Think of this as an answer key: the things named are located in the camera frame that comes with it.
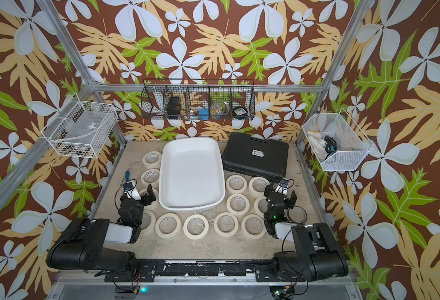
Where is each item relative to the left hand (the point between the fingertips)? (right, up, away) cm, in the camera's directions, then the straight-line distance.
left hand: (141, 185), depth 89 cm
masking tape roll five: (+54, -19, -3) cm, 57 cm away
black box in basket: (+14, +40, +9) cm, 44 cm away
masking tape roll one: (-1, +3, +15) cm, 15 cm away
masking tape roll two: (-3, +12, +21) cm, 25 cm away
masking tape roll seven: (+47, -1, +11) cm, 49 cm away
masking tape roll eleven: (+41, -18, -3) cm, 45 cm away
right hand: (+68, -1, 0) cm, 68 cm away
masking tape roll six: (+47, -10, +4) cm, 49 cm away
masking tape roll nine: (+14, -18, -4) cm, 24 cm away
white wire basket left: (-22, +26, -10) cm, 35 cm away
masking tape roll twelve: (+59, -11, +3) cm, 60 cm away
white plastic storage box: (+23, +4, +13) cm, 27 cm away
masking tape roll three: (+7, -8, -2) cm, 11 cm away
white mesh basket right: (+92, +21, -5) cm, 95 cm away
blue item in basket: (+30, +35, +4) cm, 47 cm away
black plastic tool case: (+59, +13, +15) cm, 62 cm away
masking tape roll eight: (+5, -16, -5) cm, 18 cm away
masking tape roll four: (+59, -2, +11) cm, 60 cm away
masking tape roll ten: (+27, -19, -3) cm, 33 cm away
